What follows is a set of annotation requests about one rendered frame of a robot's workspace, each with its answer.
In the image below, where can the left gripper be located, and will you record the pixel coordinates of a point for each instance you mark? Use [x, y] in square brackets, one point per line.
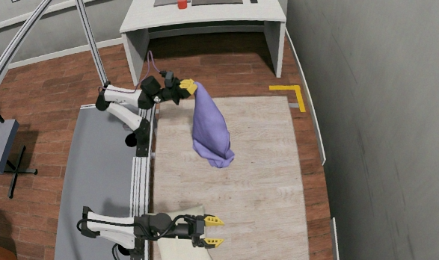
[183, 90]

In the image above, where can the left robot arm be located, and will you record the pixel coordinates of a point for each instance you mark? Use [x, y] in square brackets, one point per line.
[141, 99]

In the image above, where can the beige pillow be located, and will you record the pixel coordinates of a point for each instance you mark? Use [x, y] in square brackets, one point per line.
[182, 249]

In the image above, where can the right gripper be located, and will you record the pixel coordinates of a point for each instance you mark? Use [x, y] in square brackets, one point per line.
[182, 232]

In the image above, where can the purple cloth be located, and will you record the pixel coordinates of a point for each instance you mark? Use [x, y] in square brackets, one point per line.
[210, 136]

